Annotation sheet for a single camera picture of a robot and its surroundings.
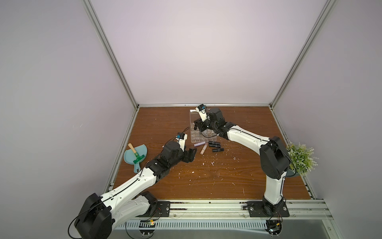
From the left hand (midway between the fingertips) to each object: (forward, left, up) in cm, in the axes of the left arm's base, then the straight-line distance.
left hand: (193, 147), depth 79 cm
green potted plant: (-7, -55, +2) cm, 55 cm away
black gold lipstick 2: (+9, -14, -13) cm, 21 cm away
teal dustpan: (+1, +41, -16) cm, 44 cm away
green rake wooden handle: (+1, +35, -14) cm, 37 cm away
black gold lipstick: (+12, -13, -14) cm, 23 cm away
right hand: (+19, -1, +4) cm, 19 cm away
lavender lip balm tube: (+11, -4, -14) cm, 18 cm away
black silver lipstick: (+6, -15, -13) cm, 21 cm away
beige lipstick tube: (+8, -6, -14) cm, 17 cm away
